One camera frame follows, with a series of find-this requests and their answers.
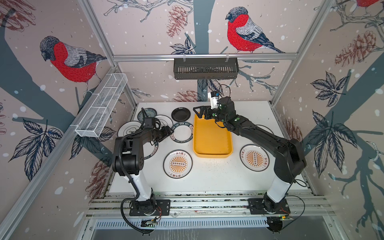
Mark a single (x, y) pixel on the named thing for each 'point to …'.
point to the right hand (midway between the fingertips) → (200, 106)
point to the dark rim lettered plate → (183, 132)
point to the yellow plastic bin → (210, 140)
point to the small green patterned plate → (150, 113)
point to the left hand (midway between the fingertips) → (172, 129)
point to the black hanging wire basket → (206, 68)
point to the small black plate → (180, 114)
